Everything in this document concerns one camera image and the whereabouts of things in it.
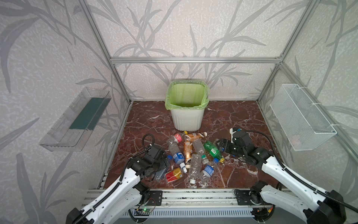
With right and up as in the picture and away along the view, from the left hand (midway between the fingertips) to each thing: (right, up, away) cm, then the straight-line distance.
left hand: (165, 160), depth 80 cm
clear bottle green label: (+20, +6, +11) cm, 23 cm away
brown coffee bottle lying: (+13, +3, +7) cm, 15 cm away
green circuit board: (-8, -22, -9) cm, 25 cm away
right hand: (+32, +12, +1) cm, 34 cm away
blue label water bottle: (+25, -5, -1) cm, 26 cm away
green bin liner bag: (+8, +41, +19) cm, 46 cm away
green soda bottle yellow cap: (+29, +4, +5) cm, 29 cm away
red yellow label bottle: (+5, -7, -3) cm, 9 cm away
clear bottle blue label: (+7, +2, +3) cm, 8 cm away
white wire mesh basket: (+67, +21, -17) cm, 72 cm away
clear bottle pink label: (+6, +11, +11) cm, 17 cm away
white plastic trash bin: (+13, +23, +7) cm, 27 cm away
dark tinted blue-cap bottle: (-2, -6, -4) cm, 7 cm away
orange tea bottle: (+14, +12, +11) cm, 22 cm away
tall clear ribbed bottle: (+17, -5, +3) cm, 18 cm away
